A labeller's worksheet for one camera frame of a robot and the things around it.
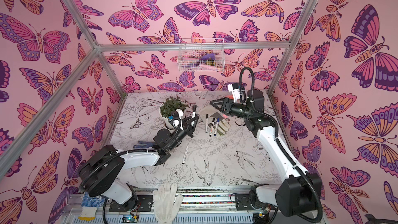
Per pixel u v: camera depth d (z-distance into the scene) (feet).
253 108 1.83
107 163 1.47
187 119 2.40
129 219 2.36
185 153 2.95
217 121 3.38
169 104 2.95
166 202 2.44
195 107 2.39
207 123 3.30
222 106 2.09
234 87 2.17
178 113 2.17
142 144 3.08
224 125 3.34
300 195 1.27
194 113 2.39
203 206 2.40
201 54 3.11
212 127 3.27
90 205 2.40
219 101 2.15
